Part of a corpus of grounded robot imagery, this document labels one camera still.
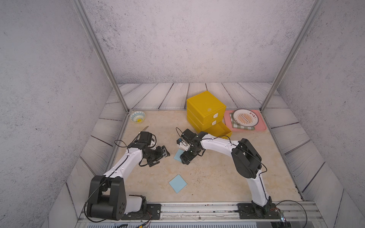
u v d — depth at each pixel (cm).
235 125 110
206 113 89
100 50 87
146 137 70
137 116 115
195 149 79
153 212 74
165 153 77
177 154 93
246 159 52
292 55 88
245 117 114
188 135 76
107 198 40
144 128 110
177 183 83
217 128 109
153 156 73
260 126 108
